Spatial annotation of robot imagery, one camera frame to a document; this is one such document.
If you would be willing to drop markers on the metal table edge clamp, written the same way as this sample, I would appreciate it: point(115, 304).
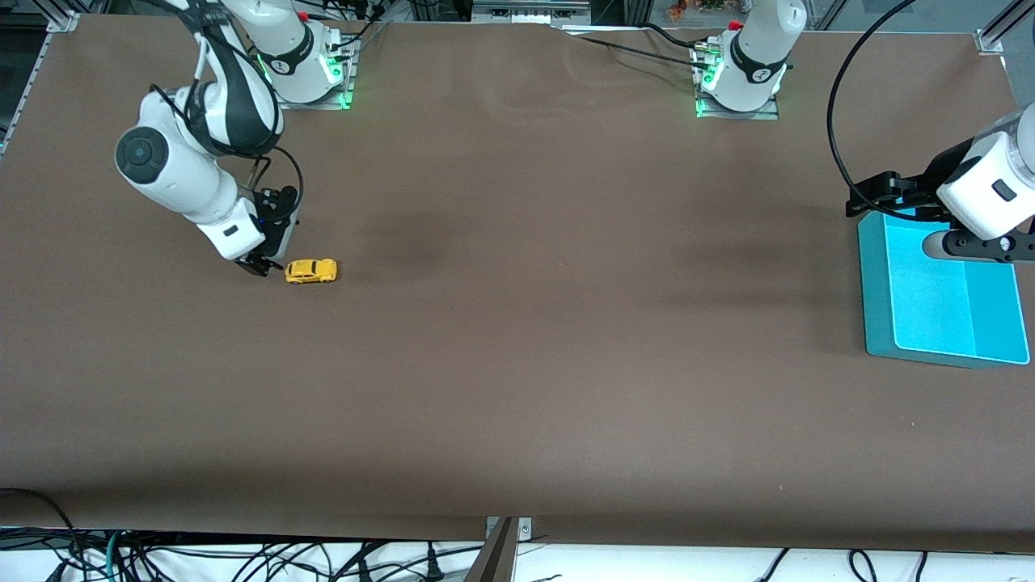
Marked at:
point(525, 529)

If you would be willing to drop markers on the aluminium frame profile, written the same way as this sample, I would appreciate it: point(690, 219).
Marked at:
point(1012, 18)

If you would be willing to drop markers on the black power plug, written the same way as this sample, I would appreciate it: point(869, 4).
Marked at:
point(433, 563)

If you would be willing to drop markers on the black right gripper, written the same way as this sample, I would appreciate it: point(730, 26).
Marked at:
point(275, 229)

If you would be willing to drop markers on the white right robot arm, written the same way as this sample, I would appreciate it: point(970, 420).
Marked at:
point(174, 174)

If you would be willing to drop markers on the metal table corner bracket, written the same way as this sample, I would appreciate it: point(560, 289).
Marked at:
point(988, 42)
point(63, 22)

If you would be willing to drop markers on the grey camera stand pole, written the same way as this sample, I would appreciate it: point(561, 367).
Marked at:
point(493, 562)

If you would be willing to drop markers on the yellow beetle toy car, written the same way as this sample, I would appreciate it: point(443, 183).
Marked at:
point(310, 272)

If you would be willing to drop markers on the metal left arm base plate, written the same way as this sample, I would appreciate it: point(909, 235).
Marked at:
point(748, 115)

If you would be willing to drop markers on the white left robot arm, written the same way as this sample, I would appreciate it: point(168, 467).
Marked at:
point(776, 20)

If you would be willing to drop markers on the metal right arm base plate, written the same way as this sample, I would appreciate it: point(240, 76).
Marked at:
point(315, 103)

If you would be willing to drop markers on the aluminium table edge rail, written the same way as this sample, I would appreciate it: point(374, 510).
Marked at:
point(24, 89)

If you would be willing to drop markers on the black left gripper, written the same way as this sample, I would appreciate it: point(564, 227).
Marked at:
point(931, 178)

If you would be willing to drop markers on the white power strip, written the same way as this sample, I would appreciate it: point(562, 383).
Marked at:
point(525, 11)

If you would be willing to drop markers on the teal plastic bin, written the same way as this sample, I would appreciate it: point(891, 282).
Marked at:
point(930, 315)

